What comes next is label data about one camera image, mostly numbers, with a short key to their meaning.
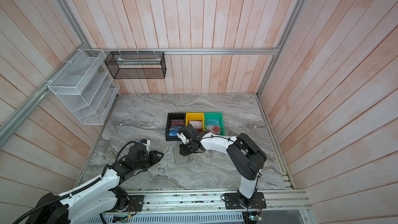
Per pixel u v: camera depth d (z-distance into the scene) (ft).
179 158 2.84
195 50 3.17
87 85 2.39
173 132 3.17
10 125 1.71
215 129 3.22
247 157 1.56
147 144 2.60
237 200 2.14
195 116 3.30
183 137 2.72
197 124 3.30
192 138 2.34
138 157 2.18
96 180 1.70
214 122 3.33
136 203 2.41
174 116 3.32
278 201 2.45
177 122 3.30
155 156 2.62
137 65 3.42
